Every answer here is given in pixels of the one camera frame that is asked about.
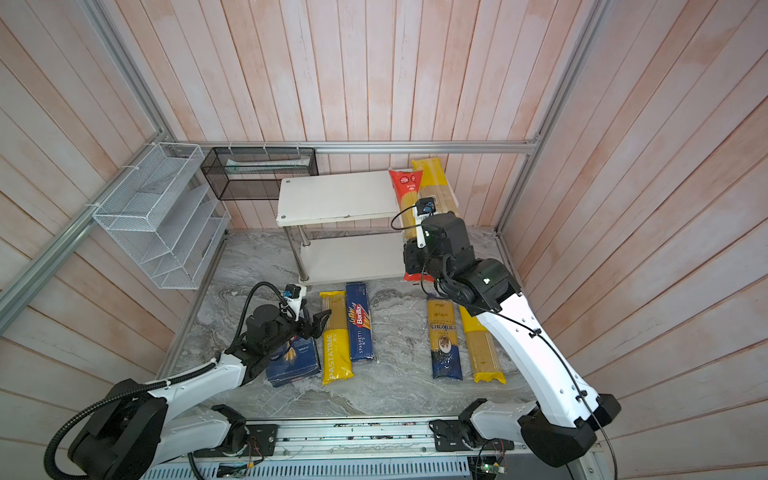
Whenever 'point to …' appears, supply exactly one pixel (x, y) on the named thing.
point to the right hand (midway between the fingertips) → (411, 241)
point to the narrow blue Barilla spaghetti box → (359, 322)
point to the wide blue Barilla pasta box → (280, 371)
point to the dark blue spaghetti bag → (446, 363)
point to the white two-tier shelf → (343, 227)
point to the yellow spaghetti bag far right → (487, 364)
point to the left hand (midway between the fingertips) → (319, 310)
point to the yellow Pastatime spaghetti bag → (336, 357)
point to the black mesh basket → (255, 173)
